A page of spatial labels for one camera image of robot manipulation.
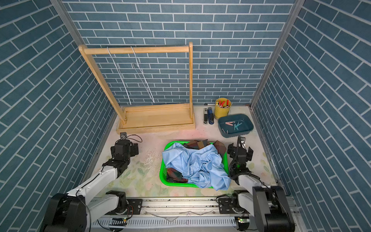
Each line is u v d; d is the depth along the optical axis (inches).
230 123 42.6
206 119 41.3
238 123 42.6
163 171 30.9
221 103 41.2
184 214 28.4
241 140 28.5
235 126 42.2
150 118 44.1
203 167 30.3
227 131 41.3
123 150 25.8
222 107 41.3
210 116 42.6
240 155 25.9
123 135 29.6
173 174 29.9
